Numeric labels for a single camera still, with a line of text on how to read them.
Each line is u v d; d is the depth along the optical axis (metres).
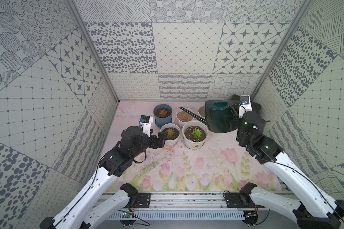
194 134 0.88
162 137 0.60
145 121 0.57
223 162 0.88
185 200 0.75
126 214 0.71
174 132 0.90
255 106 1.12
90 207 0.41
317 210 0.38
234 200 0.75
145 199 0.73
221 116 0.67
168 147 0.92
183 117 0.96
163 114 0.99
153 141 0.59
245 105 0.53
